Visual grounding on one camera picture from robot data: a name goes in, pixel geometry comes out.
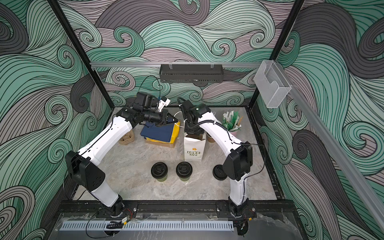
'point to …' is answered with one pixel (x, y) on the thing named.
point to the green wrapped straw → (235, 118)
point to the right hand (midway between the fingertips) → (192, 132)
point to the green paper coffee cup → (185, 179)
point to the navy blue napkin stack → (162, 132)
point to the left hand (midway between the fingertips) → (178, 120)
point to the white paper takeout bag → (194, 146)
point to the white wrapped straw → (227, 115)
